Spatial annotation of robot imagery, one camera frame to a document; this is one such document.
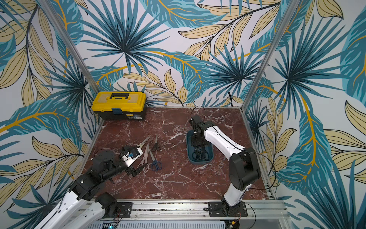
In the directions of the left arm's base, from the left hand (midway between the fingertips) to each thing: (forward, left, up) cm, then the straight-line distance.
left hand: (140, 156), depth 72 cm
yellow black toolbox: (+37, +22, -2) cm, 43 cm away
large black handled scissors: (+11, -31, -18) cm, 38 cm away
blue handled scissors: (+3, -5, -19) cm, 20 cm away
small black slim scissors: (+15, -3, -18) cm, 24 cm away
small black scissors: (+10, -37, -19) cm, 43 cm away
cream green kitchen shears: (+17, +7, -19) cm, 27 cm away
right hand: (+13, -30, -10) cm, 34 cm away
